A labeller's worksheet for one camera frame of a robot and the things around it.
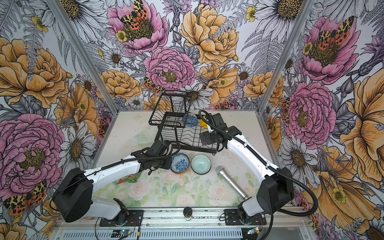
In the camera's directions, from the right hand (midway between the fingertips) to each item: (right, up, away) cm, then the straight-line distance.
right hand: (211, 139), depth 83 cm
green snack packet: (-43, -21, -2) cm, 48 cm away
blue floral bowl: (-18, -15, +7) cm, 24 cm away
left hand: (-24, -15, +3) cm, 29 cm away
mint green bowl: (-5, -16, +6) cm, 18 cm away
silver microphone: (+6, -18, +4) cm, 19 cm away
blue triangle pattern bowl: (-13, +12, +29) cm, 34 cm away
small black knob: (-12, -31, -15) cm, 37 cm away
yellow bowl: (-3, +9, +25) cm, 27 cm away
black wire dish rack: (-26, +14, +29) cm, 41 cm away
